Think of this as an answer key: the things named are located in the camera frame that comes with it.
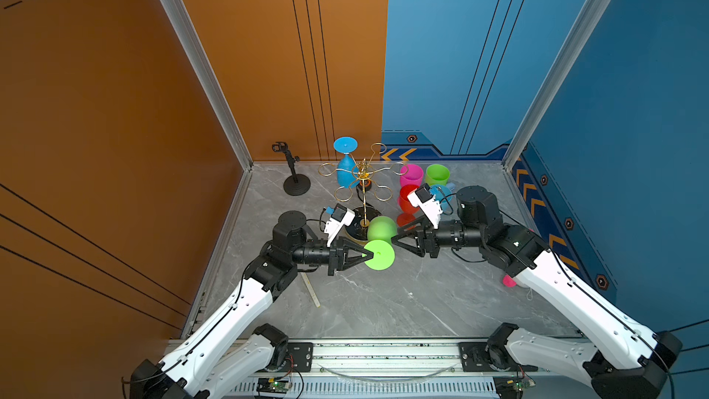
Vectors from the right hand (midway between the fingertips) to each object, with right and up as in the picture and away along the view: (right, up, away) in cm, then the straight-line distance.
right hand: (399, 235), depth 63 cm
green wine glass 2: (+19, +16, +37) cm, 44 cm away
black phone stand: (-35, +12, +49) cm, 61 cm away
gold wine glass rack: (-8, +15, +14) cm, 22 cm away
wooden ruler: (-25, -20, +22) cm, 39 cm away
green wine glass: (-4, 0, +6) cm, 8 cm away
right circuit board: (+30, -40, +7) cm, 50 cm away
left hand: (-7, -5, 0) cm, 8 cm away
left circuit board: (-32, -40, +7) cm, 52 cm away
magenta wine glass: (+9, +16, +36) cm, 40 cm away
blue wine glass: (-13, +15, +16) cm, 25 cm away
